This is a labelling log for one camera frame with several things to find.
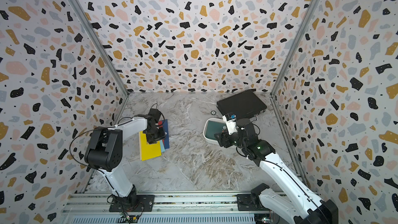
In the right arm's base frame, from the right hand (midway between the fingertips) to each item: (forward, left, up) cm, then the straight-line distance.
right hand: (219, 133), depth 76 cm
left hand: (+7, +33, -18) cm, 39 cm away
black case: (+34, -18, -16) cm, 42 cm away
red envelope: (+8, +32, -4) cm, 34 cm away
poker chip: (+29, +3, -20) cm, 35 cm away
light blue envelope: (+2, +34, -19) cm, 39 cm away
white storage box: (+4, +2, -15) cm, 16 cm away
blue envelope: (+5, +32, -19) cm, 37 cm away
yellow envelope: (-2, +41, -18) cm, 44 cm away
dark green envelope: (+14, +3, -16) cm, 21 cm away
